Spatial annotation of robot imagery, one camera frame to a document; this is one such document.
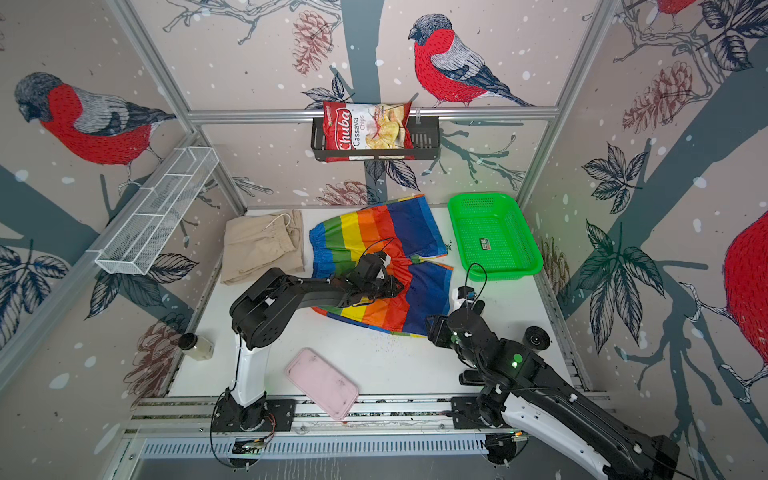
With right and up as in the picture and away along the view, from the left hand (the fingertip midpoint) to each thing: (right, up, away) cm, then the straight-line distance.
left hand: (401, 292), depth 95 cm
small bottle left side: (-55, -11, -17) cm, 59 cm away
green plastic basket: (+36, +17, +16) cm, 43 cm away
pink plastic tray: (-21, -20, -18) cm, 35 cm away
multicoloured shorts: (+2, +20, +19) cm, 28 cm away
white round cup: (+34, -8, -20) cm, 40 cm away
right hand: (+6, -4, -20) cm, 22 cm away
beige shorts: (-53, +15, +11) cm, 56 cm away
